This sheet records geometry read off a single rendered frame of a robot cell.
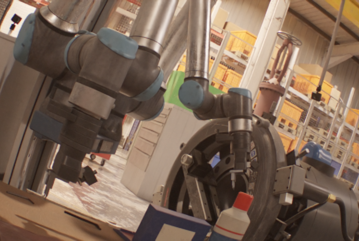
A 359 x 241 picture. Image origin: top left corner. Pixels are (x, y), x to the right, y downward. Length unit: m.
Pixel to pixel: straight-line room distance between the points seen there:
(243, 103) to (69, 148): 1.02
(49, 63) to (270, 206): 0.99
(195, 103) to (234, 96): 0.17
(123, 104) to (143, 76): 0.79
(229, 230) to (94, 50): 0.44
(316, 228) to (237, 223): 1.32
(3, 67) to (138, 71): 0.61
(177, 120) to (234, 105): 4.13
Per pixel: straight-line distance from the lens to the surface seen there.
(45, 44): 1.37
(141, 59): 1.13
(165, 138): 5.96
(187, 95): 1.79
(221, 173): 2.33
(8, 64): 1.59
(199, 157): 2.20
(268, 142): 2.00
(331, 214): 2.36
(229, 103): 1.88
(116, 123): 1.91
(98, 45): 0.97
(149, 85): 1.14
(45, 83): 1.62
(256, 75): 10.53
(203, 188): 2.20
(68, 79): 1.45
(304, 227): 2.22
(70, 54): 1.08
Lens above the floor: 0.74
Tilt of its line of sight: 3 degrees up
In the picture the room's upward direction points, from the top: 23 degrees clockwise
